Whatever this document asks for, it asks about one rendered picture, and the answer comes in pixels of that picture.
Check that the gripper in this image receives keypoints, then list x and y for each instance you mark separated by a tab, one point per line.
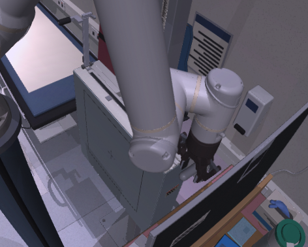
202	149

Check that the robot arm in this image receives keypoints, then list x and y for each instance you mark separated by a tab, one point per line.
148	77

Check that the black grid panel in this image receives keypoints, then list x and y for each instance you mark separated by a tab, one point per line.
236	185

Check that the wooden rack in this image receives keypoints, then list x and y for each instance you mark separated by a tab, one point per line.
249	203

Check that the grey bucky box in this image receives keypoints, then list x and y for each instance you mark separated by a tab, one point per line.
105	144

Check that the grey latch bar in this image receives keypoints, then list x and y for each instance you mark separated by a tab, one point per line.
85	38

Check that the blue patient table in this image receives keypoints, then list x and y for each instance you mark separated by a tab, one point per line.
46	64

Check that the teal square box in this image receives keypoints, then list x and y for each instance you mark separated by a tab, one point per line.
242	229

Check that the blue box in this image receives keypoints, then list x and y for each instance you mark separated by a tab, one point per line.
227	241

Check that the blue glove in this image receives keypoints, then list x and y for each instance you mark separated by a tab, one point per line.
281	207

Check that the grey tray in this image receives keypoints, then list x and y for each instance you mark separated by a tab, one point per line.
295	205

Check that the green round lid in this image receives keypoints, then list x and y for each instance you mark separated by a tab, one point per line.
290	231

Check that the dark red panel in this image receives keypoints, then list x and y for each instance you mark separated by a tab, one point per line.
105	54

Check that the white wall control box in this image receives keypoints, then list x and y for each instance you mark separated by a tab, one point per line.
254	110

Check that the white blue wall poster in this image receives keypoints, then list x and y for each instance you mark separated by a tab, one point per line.
208	43

